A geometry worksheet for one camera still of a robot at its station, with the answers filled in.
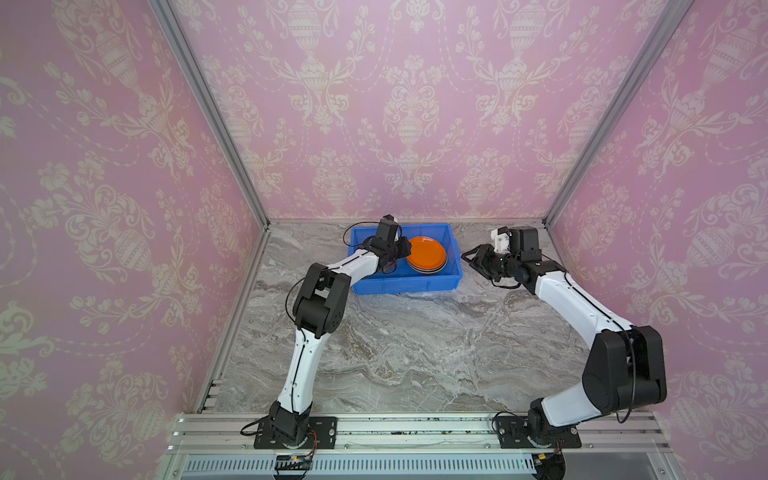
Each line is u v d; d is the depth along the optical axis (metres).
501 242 0.80
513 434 0.73
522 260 0.68
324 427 0.75
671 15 0.69
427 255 1.06
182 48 0.75
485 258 0.77
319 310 0.61
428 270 1.04
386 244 0.85
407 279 0.92
